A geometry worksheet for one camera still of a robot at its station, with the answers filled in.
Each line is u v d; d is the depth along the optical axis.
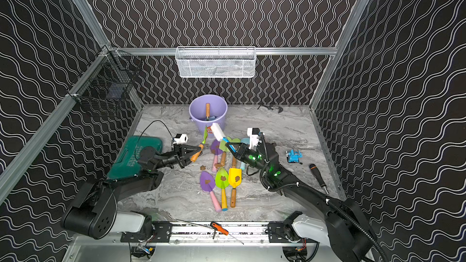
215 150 0.99
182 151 0.71
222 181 0.88
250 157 0.67
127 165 0.90
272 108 1.20
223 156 0.96
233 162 0.94
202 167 0.93
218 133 0.78
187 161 0.72
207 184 0.88
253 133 0.71
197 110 1.01
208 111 1.05
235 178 0.90
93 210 0.43
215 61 1.13
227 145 0.73
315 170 0.90
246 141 1.00
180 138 0.78
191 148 0.75
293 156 0.92
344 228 0.41
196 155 0.73
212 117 1.06
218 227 0.76
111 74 0.98
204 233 0.76
